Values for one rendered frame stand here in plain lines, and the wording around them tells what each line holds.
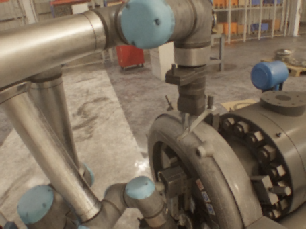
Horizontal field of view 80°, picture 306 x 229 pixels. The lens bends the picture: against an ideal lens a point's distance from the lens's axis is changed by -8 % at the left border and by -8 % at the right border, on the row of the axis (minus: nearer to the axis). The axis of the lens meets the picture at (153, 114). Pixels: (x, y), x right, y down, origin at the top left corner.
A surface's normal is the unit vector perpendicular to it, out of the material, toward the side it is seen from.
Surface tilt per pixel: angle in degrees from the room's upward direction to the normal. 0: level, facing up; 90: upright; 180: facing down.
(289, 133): 31
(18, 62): 104
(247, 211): 55
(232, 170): 37
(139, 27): 92
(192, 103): 89
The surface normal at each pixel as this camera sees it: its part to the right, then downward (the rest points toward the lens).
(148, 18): -0.60, 0.44
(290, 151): 0.20, -0.39
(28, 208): -0.15, -0.85
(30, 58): 0.75, 0.44
